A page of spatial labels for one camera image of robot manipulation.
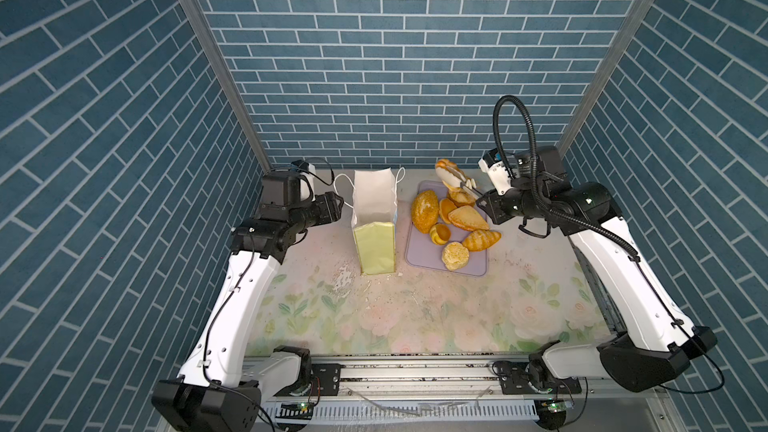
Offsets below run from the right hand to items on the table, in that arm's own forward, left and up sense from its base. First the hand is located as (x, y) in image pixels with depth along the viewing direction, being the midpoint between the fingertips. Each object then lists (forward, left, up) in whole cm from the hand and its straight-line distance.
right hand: (479, 196), depth 69 cm
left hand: (-2, +34, -3) cm, 34 cm away
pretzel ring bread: (+6, +6, 0) cm, 9 cm away
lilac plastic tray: (+2, +12, -33) cm, 35 cm away
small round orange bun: (+19, +5, -28) cm, 34 cm away
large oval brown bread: (+17, +12, -28) cm, 34 cm away
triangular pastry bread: (+13, -2, -26) cm, 29 cm away
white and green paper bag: (+15, +29, -32) cm, 46 cm away
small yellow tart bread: (+7, +6, -28) cm, 30 cm away
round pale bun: (0, +2, -29) cm, 29 cm away
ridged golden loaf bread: (+7, -6, -29) cm, 31 cm away
